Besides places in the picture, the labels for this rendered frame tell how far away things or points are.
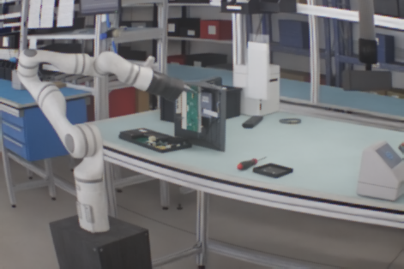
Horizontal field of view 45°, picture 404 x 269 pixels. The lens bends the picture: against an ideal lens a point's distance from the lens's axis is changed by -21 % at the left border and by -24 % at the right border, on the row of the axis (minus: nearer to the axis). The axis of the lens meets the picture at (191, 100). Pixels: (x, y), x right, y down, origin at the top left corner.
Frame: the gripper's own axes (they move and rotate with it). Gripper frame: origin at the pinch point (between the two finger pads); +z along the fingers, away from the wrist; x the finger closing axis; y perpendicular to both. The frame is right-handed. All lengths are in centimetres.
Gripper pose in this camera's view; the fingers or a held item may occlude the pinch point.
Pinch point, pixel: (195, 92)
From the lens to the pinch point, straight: 211.1
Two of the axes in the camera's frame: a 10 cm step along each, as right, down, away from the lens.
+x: 4.9, -6.1, -6.3
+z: 8.7, 3.2, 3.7
